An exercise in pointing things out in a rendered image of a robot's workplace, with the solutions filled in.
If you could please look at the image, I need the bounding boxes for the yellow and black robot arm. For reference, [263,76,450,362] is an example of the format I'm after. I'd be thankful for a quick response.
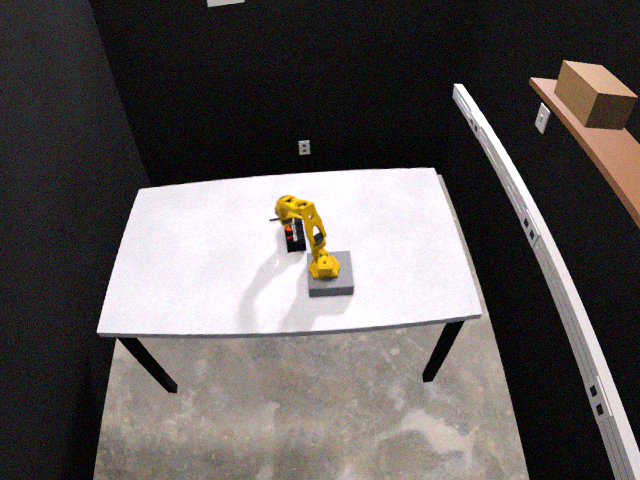
[274,195,340,279]

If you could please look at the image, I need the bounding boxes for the black power strip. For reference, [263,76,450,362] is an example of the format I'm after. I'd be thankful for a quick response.
[284,217,306,253]

